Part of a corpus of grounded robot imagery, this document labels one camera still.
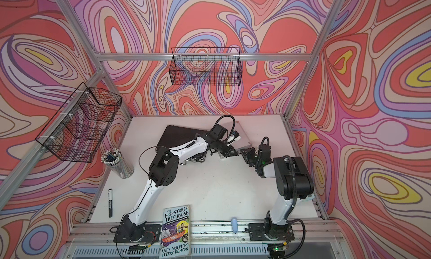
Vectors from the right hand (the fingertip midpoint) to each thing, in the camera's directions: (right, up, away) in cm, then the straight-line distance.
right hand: (241, 153), depth 97 cm
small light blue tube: (-6, -28, -24) cm, 37 cm away
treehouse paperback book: (-32, -33, -27) cm, 53 cm away
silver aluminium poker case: (+3, +7, +4) cm, 9 cm away
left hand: (-2, 0, -3) cm, 3 cm away
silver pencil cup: (-65, 0, -15) cm, 67 cm away
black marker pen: (-67, -22, -15) cm, 73 cm away
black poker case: (-42, +10, +8) cm, 43 cm away
